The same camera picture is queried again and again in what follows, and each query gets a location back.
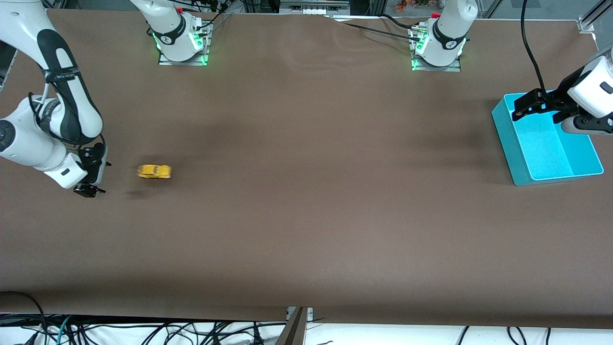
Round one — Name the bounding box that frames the yellow beetle toy car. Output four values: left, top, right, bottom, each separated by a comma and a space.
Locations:
137, 164, 172, 179

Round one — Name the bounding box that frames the turquoise plastic bin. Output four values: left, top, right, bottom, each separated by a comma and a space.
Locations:
491, 93, 605, 186

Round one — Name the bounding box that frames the white power strip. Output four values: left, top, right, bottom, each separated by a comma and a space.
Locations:
280, 0, 350, 15

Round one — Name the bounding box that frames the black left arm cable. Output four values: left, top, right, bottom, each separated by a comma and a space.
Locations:
521, 0, 546, 92

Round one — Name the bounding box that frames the aluminium frame corner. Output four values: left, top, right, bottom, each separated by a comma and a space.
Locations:
577, 0, 613, 33

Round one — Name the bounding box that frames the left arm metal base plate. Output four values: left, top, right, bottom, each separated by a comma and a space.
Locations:
411, 26, 463, 72

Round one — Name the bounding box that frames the black looped floor cable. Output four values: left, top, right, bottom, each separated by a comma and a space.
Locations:
0, 291, 48, 345

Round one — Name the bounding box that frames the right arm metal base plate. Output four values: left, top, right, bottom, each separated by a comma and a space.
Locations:
158, 22, 212, 67

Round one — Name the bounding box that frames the teal floor cable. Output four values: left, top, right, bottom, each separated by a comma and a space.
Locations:
57, 316, 72, 345

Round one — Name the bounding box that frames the short black tabletop cable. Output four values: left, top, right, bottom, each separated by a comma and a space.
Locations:
381, 13, 420, 30

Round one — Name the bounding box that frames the long black tabletop cable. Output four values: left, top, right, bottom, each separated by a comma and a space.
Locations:
326, 14, 424, 44

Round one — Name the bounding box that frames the dark table support post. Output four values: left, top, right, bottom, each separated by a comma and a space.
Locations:
275, 308, 307, 345

